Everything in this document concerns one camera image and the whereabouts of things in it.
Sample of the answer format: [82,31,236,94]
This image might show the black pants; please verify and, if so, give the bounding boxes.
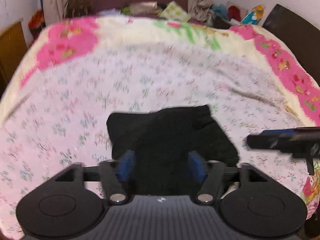
[106,105,239,196]

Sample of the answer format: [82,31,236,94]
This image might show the pile of clothes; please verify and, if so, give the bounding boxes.
[192,1,265,27]

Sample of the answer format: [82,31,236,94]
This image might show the wooden cabinet door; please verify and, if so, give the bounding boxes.
[0,21,28,94]

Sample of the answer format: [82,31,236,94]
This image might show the floral bed sheet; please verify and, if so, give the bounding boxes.
[1,16,319,239]

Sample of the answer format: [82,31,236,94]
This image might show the green patterned pillow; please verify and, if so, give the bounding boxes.
[158,1,191,23]

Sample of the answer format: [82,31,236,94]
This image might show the dark wooden board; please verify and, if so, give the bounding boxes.
[263,4,320,82]

